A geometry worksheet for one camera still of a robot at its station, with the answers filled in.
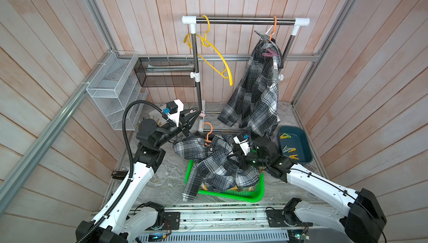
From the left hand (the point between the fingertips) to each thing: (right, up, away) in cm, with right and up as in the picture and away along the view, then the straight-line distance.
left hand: (198, 112), depth 63 cm
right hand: (+13, -20, +14) cm, 28 cm away
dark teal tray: (+56, -18, +35) cm, 68 cm away
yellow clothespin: (+52, -24, +30) cm, 65 cm away
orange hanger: (+3, -13, +16) cm, 21 cm away
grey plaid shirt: (+5, -23, +7) cm, 24 cm away
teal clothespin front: (+48, -21, +32) cm, 62 cm away
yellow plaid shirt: (+15, -33, +8) cm, 37 cm away
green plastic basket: (+26, -37, +9) cm, 46 cm away
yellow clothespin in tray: (+51, -13, +39) cm, 66 cm away
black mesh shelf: (-24, +28, +41) cm, 55 cm away
